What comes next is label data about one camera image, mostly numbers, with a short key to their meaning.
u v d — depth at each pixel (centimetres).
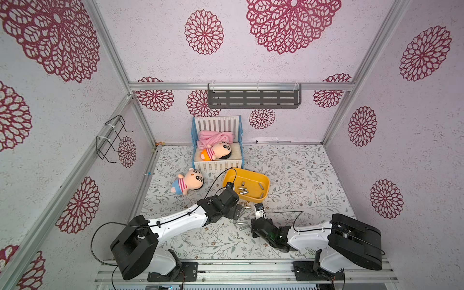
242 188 98
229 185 76
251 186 101
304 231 56
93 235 44
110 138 78
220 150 101
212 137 110
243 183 101
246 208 92
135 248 41
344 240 45
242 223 87
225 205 64
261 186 100
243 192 97
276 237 66
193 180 95
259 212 78
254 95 94
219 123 109
